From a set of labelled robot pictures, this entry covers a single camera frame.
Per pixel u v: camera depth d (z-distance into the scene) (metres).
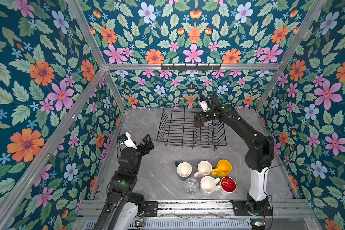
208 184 0.78
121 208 0.59
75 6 0.68
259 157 0.51
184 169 0.83
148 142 0.66
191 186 0.81
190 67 0.93
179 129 1.07
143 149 0.64
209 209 0.75
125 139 0.60
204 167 0.85
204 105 0.82
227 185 0.80
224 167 0.87
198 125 1.04
